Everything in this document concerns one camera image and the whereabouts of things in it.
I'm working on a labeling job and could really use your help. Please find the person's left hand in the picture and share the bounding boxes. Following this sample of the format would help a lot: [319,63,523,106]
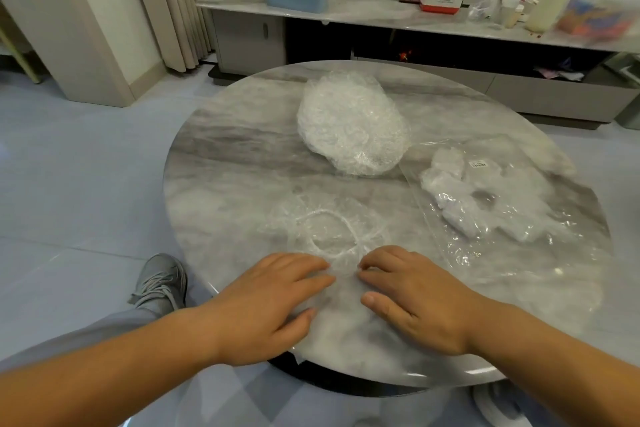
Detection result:
[190,252,338,368]

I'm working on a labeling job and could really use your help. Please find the person's right hand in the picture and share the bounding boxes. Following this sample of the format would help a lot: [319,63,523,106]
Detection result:
[357,246,501,357]

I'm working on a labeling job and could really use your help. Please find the clear plastic cap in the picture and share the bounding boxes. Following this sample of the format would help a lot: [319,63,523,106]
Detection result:
[265,193,401,353]

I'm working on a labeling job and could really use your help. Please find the clear bag of caps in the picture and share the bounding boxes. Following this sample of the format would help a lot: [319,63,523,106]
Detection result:
[420,146,566,243]

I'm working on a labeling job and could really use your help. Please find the clear plastic bag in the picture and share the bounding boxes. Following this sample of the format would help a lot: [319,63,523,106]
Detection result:
[405,136,613,275]

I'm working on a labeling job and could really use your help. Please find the pile of clear plastic caps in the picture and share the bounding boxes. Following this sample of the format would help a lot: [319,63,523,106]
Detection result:
[296,71,412,177]

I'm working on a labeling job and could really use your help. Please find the person's left forearm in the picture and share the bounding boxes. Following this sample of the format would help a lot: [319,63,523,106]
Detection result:
[0,310,226,427]

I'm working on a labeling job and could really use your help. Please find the person's right forearm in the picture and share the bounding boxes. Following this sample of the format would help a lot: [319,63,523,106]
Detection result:
[472,302,640,427]

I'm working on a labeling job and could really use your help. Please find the grey sneaker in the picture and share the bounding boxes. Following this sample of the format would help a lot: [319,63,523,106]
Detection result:
[128,254,189,315]
[470,382,531,427]

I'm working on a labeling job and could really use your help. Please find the black table base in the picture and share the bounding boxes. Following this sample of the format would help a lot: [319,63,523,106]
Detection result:
[270,350,431,398]

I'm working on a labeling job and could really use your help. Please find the long grey low cabinet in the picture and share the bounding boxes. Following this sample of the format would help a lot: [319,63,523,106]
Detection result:
[197,0,640,127]

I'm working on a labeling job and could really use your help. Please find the crumpled clear wrapper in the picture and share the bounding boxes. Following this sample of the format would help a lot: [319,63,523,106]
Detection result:
[470,0,503,23]

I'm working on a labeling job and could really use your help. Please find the cream paper roll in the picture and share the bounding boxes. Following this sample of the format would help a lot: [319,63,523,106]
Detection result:
[527,0,581,35]

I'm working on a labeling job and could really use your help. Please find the clear container colourful contents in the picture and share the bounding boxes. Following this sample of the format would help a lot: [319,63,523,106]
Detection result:
[558,0,640,43]

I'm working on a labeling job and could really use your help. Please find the light wooden chair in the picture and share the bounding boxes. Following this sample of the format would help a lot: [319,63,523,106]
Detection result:
[0,1,46,85]

